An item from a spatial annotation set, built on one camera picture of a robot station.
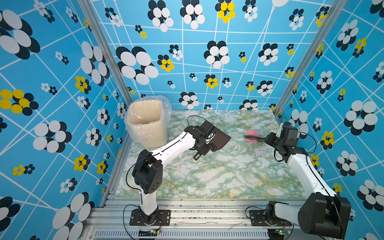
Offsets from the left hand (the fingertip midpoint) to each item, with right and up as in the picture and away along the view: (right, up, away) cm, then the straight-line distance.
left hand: (205, 148), depth 86 cm
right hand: (+37, +7, -1) cm, 38 cm away
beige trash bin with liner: (-39, +17, +12) cm, 44 cm away
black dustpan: (+9, +5, +2) cm, 10 cm away
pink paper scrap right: (+34, +8, +20) cm, 40 cm away
